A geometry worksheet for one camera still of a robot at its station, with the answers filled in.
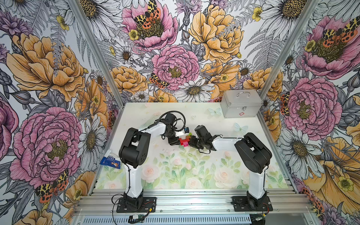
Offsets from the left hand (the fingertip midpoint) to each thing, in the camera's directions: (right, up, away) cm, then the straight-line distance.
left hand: (175, 140), depth 98 cm
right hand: (+9, -3, -2) cm, 10 cm away
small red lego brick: (+5, 0, -1) cm, 5 cm away
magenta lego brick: (+7, -2, -2) cm, 8 cm away
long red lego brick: (+5, -2, -2) cm, 5 cm away
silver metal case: (+48, +26, +6) cm, 55 cm away
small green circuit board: (-18, -33, -27) cm, 46 cm away
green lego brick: (+10, +4, +1) cm, 11 cm away
